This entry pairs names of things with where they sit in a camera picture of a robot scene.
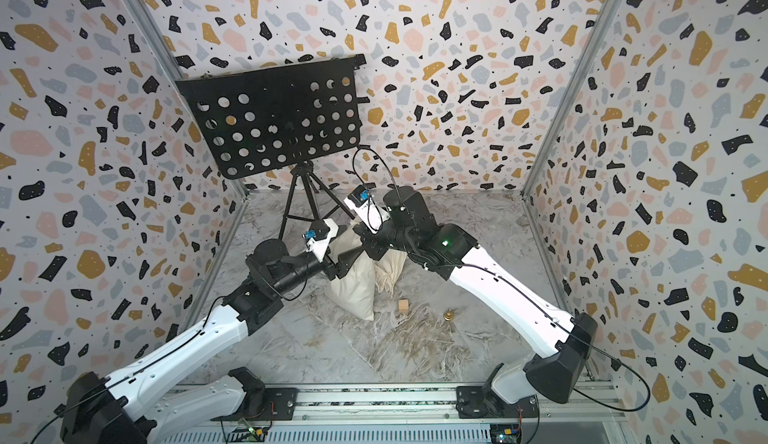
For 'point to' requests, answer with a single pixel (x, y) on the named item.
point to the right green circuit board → (506, 433)
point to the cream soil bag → (361, 287)
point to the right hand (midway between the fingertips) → (356, 228)
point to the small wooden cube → (403, 305)
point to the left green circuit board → (254, 434)
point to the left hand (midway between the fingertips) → (354, 236)
